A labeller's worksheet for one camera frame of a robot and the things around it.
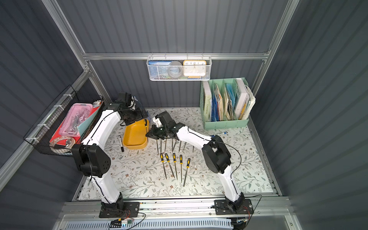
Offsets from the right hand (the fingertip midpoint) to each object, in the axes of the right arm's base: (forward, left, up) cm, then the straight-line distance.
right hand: (148, 133), depth 83 cm
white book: (+26, -60, +3) cm, 66 cm away
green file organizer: (+24, -48, +1) cm, 54 cm away
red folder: (+7, +28, +13) cm, 32 cm away
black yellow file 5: (+2, -14, -18) cm, 23 cm away
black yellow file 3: (0, -8, -17) cm, 19 cm away
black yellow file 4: (+6, -12, -19) cm, 23 cm away
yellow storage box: (+8, +15, -16) cm, 24 cm away
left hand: (+10, +7, +3) cm, 13 cm away
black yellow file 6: (+3, -18, -18) cm, 26 cm away
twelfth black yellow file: (-13, -23, -18) cm, 32 cm away
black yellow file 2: (-10, -11, -18) cm, 23 cm away
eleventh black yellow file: (-10, -15, -18) cm, 25 cm away
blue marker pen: (+12, -49, -17) cm, 53 cm away
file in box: (+6, +3, -1) cm, 6 cm away
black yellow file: (-10, -7, -18) cm, 22 cm away
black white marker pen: (-1, +22, -17) cm, 28 cm away
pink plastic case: (+1, +35, +14) cm, 37 cm away
